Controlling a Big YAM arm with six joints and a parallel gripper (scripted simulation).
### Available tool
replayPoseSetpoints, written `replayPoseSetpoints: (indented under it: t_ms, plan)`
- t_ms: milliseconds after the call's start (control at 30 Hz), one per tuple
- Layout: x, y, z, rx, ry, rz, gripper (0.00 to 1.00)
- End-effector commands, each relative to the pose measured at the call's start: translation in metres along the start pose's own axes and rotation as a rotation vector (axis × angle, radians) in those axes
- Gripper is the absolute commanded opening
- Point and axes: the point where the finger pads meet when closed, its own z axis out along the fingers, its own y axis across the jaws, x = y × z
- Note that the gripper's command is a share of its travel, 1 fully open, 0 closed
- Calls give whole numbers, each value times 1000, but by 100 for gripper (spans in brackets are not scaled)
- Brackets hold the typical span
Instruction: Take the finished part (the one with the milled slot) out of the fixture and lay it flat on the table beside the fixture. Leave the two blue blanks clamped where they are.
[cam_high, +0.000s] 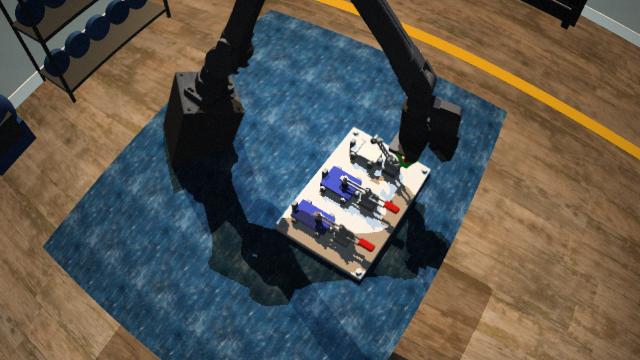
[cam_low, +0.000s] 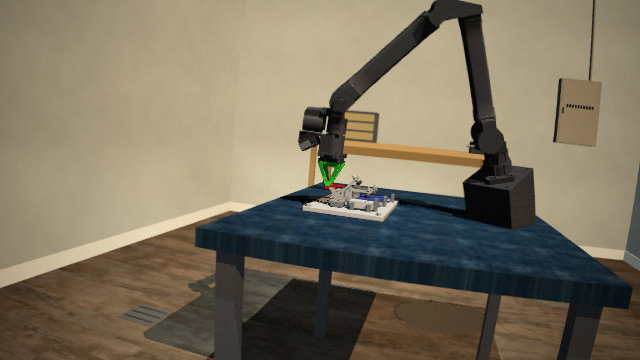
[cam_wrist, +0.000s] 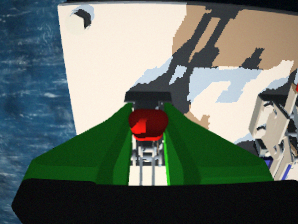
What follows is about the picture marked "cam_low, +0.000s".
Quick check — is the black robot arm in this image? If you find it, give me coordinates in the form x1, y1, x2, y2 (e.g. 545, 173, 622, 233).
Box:
298, 0, 516, 185

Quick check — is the white fixture plate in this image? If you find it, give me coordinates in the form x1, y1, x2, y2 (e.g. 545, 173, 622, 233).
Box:
302, 194, 399, 222

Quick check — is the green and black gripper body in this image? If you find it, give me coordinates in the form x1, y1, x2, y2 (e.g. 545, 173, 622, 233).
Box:
317, 134, 347, 164

